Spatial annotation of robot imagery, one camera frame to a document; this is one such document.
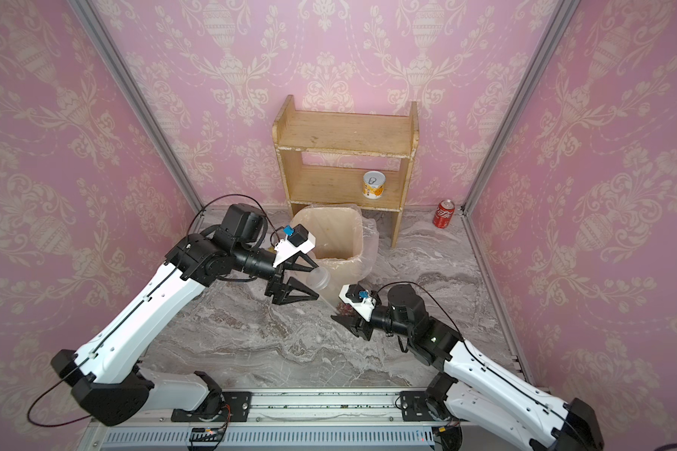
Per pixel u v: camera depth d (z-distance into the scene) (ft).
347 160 3.48
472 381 1.59
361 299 1.89
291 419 2.40
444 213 3.52
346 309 2.18
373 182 3.01
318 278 2.02
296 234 1.66
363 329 1.98
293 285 1.70
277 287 1.73
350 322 2.03
